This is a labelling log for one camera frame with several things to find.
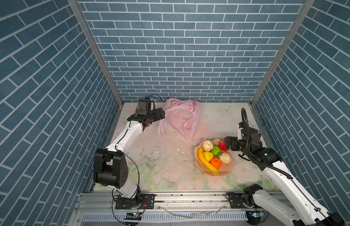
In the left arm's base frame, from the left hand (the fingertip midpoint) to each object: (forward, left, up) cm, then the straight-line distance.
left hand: (160, 112), depth 88 cm
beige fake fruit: (-18, -29, -10) cm, 36 cm away
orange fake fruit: (-27, -34, -14) cm, 45 cm away
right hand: (-18, -41, -1) cm, 45 cm away
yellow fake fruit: (-23, -30, -14) cm, 40 cm away
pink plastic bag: (+13, -15, -20) cm, 28 cm away
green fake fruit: (-21, -35, -12) cm, 42 cm away
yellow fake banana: (-27, -27, -14) cm, 41 cm away
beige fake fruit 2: (-25, -39, -12) cm, 48 cm away
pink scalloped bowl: (-30, -39, -16) cm, 52 cm away
